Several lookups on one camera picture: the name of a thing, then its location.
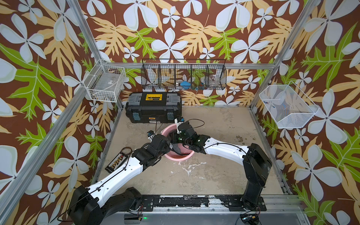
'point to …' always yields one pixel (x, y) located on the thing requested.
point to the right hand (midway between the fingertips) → (167, 133)
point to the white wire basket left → (105, 82)
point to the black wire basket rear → (183, 74)
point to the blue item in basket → (185, 85)
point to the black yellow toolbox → (153, 107)
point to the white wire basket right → (289, 107)
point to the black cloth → (175, 146)
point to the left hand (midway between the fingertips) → (168, 144)
